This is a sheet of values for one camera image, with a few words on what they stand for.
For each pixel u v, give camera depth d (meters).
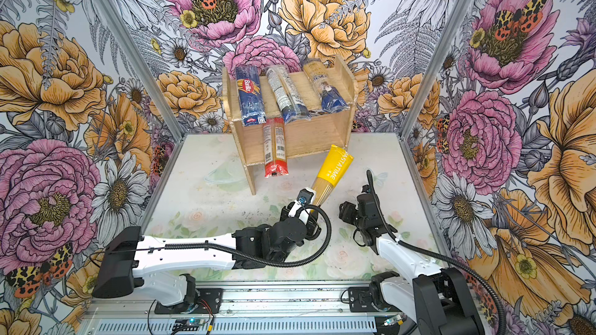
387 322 0.72
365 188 0.81
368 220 0.68
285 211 0.62
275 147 0.83
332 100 0.66
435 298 0.42
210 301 0.74
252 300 0.76
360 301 0.74
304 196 0.57
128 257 0.46
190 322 0.71
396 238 0.56
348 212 0.79
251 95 0.68
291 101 0.68
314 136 0.93
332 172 0.74
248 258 0.46
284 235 0.48
